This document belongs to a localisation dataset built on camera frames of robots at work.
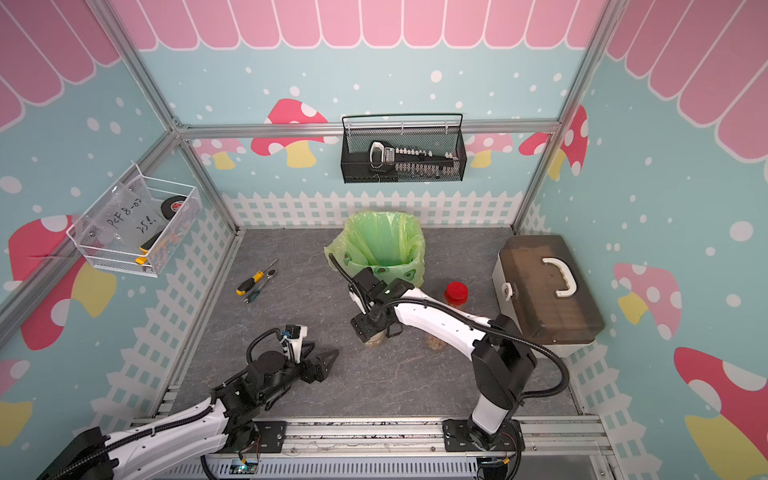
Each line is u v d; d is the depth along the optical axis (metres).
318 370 0.73
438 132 0.92
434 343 0.89
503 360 0.44
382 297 0.59
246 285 1.03
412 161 0.89
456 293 0.84
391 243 0.92
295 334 0.73
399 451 0.73
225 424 0.59
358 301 0.66
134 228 0.69
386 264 0.77
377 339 0.75
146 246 0.64
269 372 0.63
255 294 1.01
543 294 0.85
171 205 0.80
